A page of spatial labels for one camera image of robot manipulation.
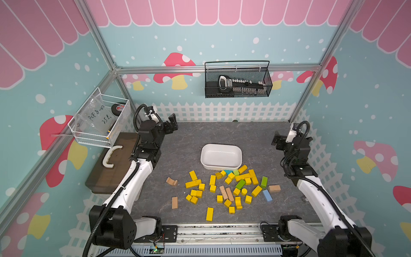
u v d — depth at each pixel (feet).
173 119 2.36
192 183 2.94
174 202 2.73
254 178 3.00
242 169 3.09
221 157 3.43
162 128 2.10
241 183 2.90
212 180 3.00
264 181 2.94
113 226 1.30
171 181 2.95
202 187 2.86
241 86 2.87
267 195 2.80
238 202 2.73
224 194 2.80
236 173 3.01
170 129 2.30
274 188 2.81
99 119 2.29
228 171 3.03
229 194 2.80
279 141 2.29
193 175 3.02
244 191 2.80
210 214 2.61
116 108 2.65
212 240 2.40
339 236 1.33
